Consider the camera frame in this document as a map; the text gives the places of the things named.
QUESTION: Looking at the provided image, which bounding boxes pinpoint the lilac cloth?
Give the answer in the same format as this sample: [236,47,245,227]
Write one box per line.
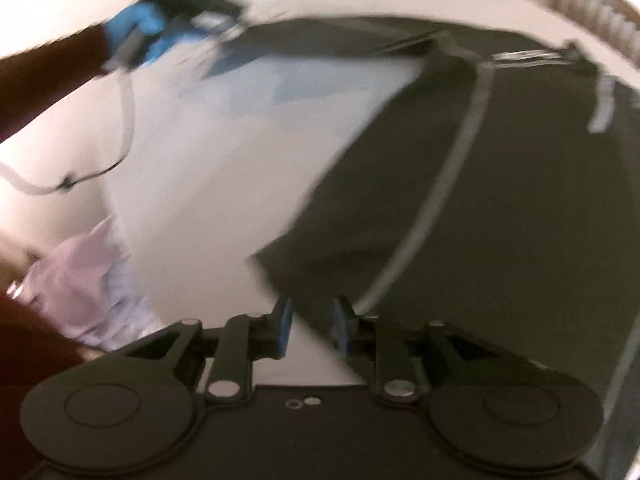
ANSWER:
[16,218,165,352]

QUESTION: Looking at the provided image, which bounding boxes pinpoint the blue gloved left hand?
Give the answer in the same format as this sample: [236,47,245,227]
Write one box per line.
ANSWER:
[102,2,176,73]

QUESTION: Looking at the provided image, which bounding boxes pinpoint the black cable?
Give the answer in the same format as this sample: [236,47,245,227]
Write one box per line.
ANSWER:
[0,66,138,196]

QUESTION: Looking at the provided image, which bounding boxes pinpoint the black garment grey seams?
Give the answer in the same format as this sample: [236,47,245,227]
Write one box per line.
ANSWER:
[210,16,639,479]

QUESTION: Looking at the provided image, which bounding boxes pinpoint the dark red sleeve forearm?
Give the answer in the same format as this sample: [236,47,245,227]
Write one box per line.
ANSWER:
[0,25,110,141]

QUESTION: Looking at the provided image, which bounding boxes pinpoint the dark slatted chair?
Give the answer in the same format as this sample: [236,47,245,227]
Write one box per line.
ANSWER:
[551,0,639,66]

